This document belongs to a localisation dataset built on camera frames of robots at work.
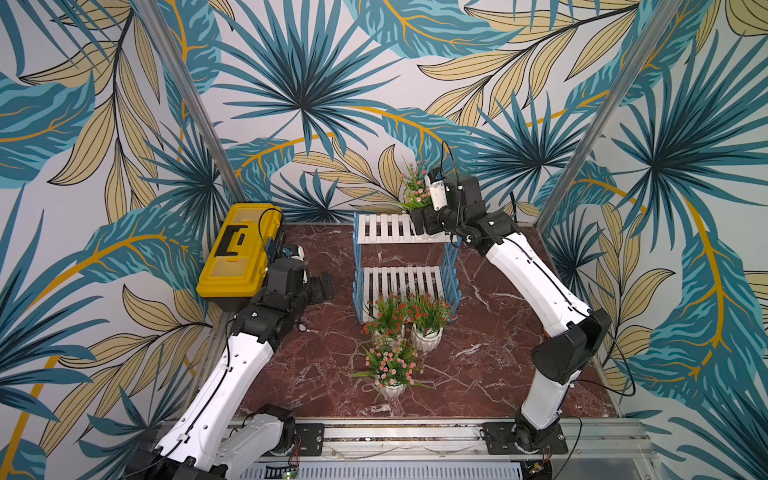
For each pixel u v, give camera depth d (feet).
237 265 2.80
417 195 2.23
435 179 2.18
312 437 2.42
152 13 2.21
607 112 2.81
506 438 2.41
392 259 3.60
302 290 1.95
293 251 2.14
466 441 2.46
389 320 2.66
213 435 1.28
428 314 2.57
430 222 2.27
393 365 2.35
